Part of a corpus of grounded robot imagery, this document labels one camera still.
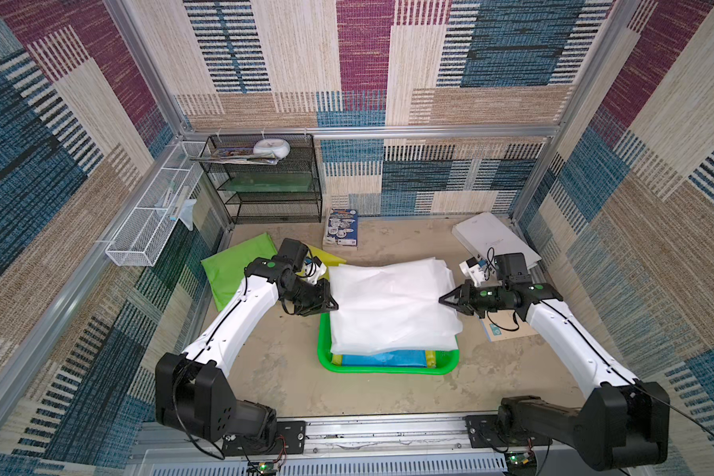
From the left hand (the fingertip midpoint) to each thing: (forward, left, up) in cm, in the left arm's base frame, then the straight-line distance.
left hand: (335, 305), depth 78 cm
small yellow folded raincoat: (+26, +6, -14) cm, 30 cm away
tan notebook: (-10, -38, +8) cm, 40 cm away
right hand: (+2, -28, 0) cm, 28 cm away
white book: (+38, -54, -14) cm, 68 cm away
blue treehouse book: (+41, 0, -14) cm, 43 cm away
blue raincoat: (-10, -16, -11) cm, 22 cm away
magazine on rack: (+43, +30, +17) cm, 55 cm away
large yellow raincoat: (-9, -26, -14) cm, 31 cm away
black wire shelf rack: (+52, +28, -6) cm, 60 cm away
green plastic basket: (-12, -28, -8) cm, 32 cm away
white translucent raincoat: (-1, -15, 0) cm, 15 cm away
